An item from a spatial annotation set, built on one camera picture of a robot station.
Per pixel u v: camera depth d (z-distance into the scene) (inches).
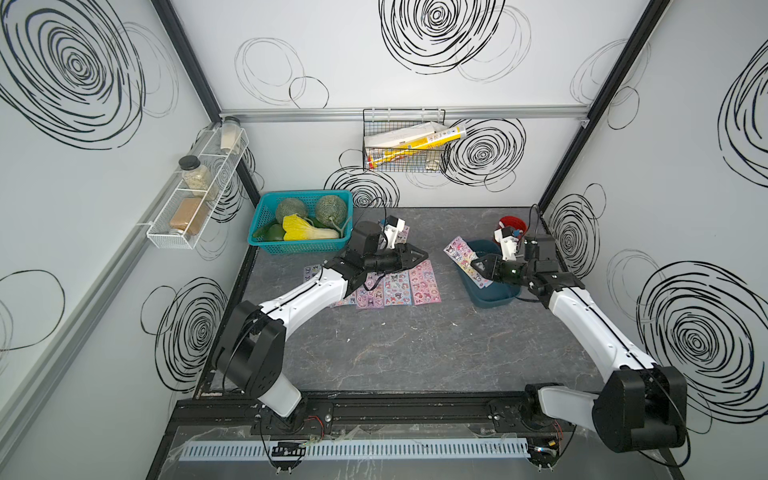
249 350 17.1
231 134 34.1
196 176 27.8
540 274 24.6
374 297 37.8
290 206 41.4
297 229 40.0
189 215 26.2
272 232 40.5
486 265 30.4
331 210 41.5
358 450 37.9
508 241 29.6
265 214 43.3
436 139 33.3
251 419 28.4
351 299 37.0
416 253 29.6
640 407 15.7
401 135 34.8
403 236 44.0
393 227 29.5
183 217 26.2
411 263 28.2
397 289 38.1
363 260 25.4
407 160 33.5
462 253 32.7
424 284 38.9
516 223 40.2
